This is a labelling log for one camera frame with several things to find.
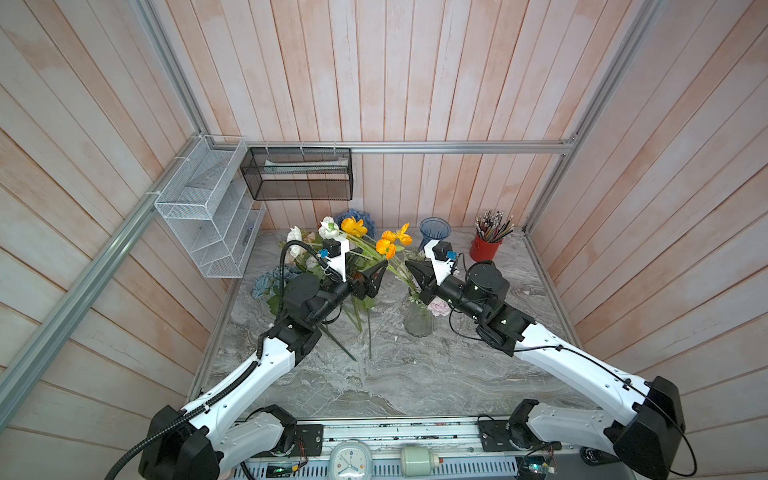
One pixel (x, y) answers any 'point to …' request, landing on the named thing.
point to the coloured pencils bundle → (489, 227)
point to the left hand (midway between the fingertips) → (375, 261)
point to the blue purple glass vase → (433, 228)
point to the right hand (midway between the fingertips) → (407, 262)
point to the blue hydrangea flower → (368, 223)
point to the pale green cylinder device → (417, 461)
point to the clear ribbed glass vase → (418, 320)
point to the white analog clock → (350, 460)
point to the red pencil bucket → (483, 251)
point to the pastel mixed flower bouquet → (436, 305)
